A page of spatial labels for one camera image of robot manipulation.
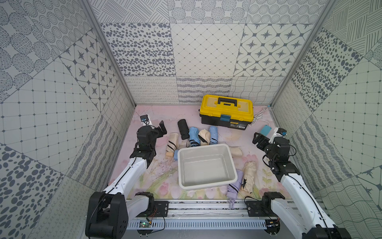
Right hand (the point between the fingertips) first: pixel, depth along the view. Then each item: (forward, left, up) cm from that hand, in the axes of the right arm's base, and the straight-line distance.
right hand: (261, 138), depth 82 cm
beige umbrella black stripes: (+2, +52, -11) cm, 53 cm away
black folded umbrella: (+16, +46, -14) cm, 51 cm away
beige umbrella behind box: (-2, +12, -12) cm, 17 cm away
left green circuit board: (-39, +61, -18) cm, 74 cm away
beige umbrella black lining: (+5, +31, -7) cm, 33 cm away
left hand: (+6, +61, +7) cm, 61 cm away
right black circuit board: (-38, -2, -20) cm, 43 cm away
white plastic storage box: (-9, +31, -17) cm, 37 cm away
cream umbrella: (-13, +5, -14) cm, 20 cm away
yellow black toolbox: (+20, +17, +1) cm, 26 cm away
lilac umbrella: (-23, +17, -13) cm, 31 cm away
